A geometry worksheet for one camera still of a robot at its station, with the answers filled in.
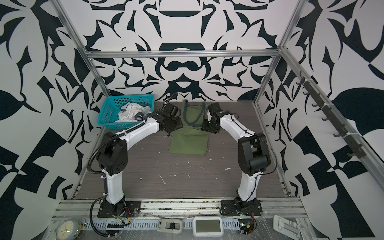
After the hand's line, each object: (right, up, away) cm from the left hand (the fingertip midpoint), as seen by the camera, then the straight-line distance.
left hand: (181, 121), depth 92 cm
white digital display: (+13, -45, -26) cm, 54 cm away
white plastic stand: (+50, -47, -24) cm, 73 cm away
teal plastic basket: (-51, +10, +16) cm, 54 cm away
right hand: (+15, -3, +1) cm, 15 cm away
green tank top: (+5, -12, +5) cm, 14 cm away
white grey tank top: (-31, +6, +2) cm, 31 cm away
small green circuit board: (+32, -48, -22) cm, 62 cm away
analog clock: (-46, -46, -27) cm, 70 cm away
